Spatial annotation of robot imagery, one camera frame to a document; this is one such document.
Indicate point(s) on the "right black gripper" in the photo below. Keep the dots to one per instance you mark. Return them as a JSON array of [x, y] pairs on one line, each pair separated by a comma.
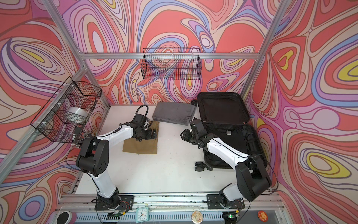
[[184, 135]]

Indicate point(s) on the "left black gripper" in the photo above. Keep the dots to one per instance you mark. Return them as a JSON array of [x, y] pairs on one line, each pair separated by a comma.
[[149, 136]]

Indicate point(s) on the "khaki shorts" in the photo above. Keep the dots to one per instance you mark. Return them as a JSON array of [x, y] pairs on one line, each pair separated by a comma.
[[145, 147]]

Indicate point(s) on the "black shirt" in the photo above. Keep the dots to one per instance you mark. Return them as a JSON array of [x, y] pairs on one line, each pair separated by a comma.
[[234, 136]]

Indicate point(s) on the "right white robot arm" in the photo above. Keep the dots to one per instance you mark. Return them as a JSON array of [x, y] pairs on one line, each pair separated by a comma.
[[249, 165]]

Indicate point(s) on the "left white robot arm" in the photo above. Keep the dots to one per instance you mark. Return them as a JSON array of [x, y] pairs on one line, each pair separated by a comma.
[[93, 158]]

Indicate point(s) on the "grey folded towel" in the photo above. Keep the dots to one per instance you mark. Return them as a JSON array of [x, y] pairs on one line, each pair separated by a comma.
[[175, 113]]

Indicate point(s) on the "black open suitcase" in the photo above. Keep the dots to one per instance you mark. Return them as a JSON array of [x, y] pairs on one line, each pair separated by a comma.
[[227, 109]]

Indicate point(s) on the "red pen holder cup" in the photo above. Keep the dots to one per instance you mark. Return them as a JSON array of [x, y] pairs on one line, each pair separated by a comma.
[[79, 138]]

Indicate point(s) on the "small teal alarm clock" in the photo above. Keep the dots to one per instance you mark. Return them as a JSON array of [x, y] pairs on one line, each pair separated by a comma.
[[142, 214]]

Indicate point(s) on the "white roll in basket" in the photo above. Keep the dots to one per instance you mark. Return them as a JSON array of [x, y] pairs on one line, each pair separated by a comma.
[[76, 115]]

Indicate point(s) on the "round wooden coaster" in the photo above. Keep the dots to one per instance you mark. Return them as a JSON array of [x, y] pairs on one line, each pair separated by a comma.
[[197, 217]]

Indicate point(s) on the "red round sticker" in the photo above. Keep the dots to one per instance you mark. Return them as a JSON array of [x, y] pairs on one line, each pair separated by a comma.
[[262, 215]]

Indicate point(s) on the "pink tape roll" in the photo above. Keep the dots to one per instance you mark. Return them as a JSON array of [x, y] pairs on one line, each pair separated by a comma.
[[66, 217]]

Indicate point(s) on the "wire basket on back wall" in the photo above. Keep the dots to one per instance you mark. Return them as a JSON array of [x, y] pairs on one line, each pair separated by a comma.
[[166, 63]]

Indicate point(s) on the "wire basket on wall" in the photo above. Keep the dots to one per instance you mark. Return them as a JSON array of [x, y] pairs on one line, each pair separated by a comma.
[[53, 124], [166, 63]]

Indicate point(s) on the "wire basket on left wall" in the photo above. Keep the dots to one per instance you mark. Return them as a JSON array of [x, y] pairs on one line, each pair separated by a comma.
[[53, 124]]

